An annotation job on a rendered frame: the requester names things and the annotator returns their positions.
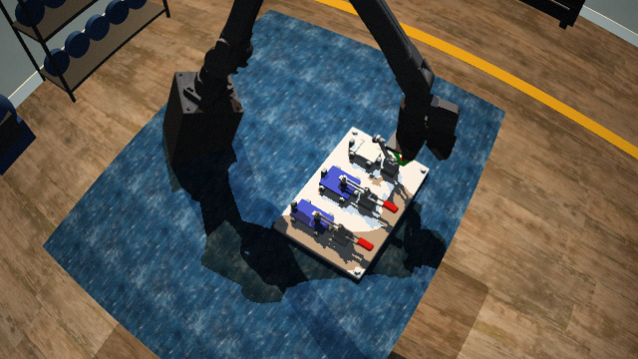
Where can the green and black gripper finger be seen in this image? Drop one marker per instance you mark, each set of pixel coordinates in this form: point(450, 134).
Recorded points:
point(404, 163)

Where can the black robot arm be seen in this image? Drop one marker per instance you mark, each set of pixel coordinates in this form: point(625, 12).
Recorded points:
point(414, 77)

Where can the blue rectangular block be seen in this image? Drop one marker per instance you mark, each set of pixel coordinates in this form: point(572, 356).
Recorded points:
point(332, 183)
point(303, 213)

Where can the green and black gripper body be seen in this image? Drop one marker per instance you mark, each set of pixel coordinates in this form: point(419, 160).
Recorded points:
point(394, 144)

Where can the white fixture plate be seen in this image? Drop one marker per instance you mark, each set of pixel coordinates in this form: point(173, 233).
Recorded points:
point(374, 226)

